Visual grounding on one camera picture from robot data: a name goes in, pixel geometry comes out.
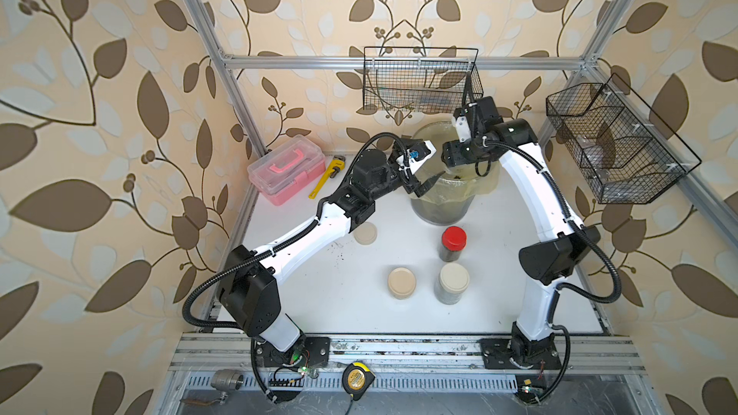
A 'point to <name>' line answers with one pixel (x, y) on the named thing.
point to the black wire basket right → (625, 151)
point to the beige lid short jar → (402, 282)
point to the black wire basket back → (420, 78)
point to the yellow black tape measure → (356, 377)
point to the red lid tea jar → (454, 239)
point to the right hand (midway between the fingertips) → (457, 154)
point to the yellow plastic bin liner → (460, 184)
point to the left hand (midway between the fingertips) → (425, 148)
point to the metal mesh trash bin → (437, 214)
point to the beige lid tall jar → (452, 282)
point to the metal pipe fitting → (227, 380)
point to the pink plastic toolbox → (286, 169)
